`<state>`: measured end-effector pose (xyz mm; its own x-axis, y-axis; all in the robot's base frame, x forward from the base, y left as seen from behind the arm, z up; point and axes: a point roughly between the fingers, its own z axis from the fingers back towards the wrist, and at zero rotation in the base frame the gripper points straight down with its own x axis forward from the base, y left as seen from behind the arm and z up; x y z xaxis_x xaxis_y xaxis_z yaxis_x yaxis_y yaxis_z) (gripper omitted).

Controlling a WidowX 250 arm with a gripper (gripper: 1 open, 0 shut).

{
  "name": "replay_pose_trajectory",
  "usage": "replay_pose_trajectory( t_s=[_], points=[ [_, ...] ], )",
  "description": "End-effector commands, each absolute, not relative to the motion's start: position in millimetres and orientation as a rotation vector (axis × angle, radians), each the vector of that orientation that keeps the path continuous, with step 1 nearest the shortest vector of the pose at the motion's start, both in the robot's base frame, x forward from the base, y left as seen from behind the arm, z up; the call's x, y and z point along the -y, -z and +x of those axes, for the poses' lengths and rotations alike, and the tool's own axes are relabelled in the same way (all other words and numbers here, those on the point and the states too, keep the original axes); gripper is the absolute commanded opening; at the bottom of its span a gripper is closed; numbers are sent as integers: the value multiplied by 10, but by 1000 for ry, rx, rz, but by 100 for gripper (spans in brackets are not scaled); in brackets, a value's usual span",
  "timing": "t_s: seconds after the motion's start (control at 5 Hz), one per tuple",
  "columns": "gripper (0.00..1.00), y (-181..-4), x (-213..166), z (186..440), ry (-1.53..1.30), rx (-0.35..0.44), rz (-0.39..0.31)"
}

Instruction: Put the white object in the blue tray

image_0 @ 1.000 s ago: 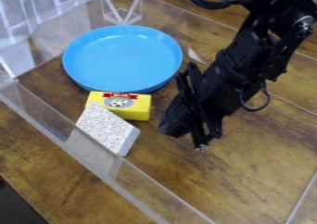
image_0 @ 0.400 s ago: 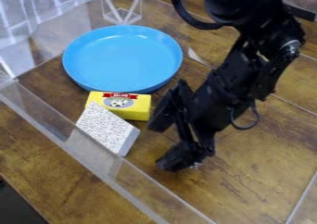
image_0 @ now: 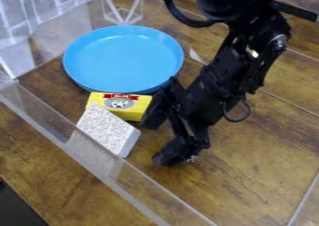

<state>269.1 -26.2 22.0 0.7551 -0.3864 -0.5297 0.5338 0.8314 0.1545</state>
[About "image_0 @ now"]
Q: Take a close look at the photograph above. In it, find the white speckled foam block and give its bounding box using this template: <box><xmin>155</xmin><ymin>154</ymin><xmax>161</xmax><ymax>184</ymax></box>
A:
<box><xmin>76</xmin><ymin>103</ymin><xmax>141</xmax><ymax>158</ymax></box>

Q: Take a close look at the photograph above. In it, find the yellow rectangular block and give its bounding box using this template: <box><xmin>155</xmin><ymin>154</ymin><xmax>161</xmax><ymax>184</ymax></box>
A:
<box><xmin>86</xmin><ymin>92</ymin><xmax>153</xmax><ymax>121</ymax></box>

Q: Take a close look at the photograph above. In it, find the clear acrylic enclosure wall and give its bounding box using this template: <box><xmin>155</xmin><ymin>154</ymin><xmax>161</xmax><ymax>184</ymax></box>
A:
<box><xmin>0</xmin><ymin>0</ymin><xmax>319</xmax><ymax>226</ymax></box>

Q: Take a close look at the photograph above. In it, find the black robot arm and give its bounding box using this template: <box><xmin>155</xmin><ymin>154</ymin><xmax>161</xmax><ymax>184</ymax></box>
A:
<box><xmin>141</xmin><ymin>0</ymin><xmax>291</xmax><ymax>166</ymax></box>

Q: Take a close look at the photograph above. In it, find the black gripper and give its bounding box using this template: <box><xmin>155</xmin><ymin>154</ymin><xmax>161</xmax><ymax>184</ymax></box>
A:
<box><xmin>141</xmin><ymin>64</ymin><xmax>250</xmax><ymax>166</ymax></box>

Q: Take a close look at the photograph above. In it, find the blue round tray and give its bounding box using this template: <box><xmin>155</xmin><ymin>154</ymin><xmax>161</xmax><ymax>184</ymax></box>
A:
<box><xmin>63</xmin><ymin>25</ymin><xmax>185</xmax><ymax>94</ymax></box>

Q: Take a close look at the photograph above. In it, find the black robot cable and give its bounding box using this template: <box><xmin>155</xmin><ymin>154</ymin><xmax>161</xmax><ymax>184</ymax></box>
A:
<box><xmin>159</xmin><ymin>0</ymin><xmax>222</xmax><ymax>28</ymax></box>

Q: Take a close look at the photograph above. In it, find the clear acrylic corner bracket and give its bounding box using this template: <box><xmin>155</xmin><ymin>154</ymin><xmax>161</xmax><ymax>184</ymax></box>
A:
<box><xmin>102</xmin><ymin>0</ymin><xmax>143</xmax><ymax>25</ymax></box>

